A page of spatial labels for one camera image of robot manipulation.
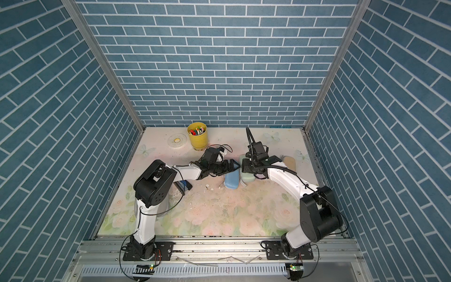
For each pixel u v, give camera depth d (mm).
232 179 921
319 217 434
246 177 933
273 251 736
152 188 536
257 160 677
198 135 997
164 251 738
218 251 753
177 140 1150
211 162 809
